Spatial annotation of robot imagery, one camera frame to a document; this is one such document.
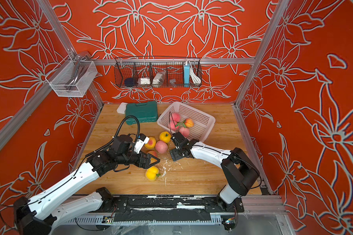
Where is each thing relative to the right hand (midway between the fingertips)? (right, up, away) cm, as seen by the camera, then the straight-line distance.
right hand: (175, 153), depth 87 cm
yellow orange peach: (-13, 0, 0) cm, 13 cm away
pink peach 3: (+6, +13, +6) cm, 16 cm away
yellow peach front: (-13, -8, -10) cm, 18 cm away
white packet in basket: (-18, +44, 0) cm, 48 cm away
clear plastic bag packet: (-11, +46, +4) cm, 48 cm away
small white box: (-43, +30, +28) cm, 59 cm away
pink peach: (+1, +23, +21) cm, 30 cm away
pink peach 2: (-2, +16, +11) cm, 20 cm away
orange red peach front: (+10, +18, +13) cm, 24 cm away
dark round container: (-32, +47, +13) cm, 58 cm away
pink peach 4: (-8, +4, 0) cm, 9 cm away
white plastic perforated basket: (+4, +21, +21) cm, 30 cm away
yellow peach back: (-6, +9, +5) cm, 12 cm away
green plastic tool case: (-24, +26, +25) cm, 43 cm away
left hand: (-10, +2, -17) cm, 20 cm away
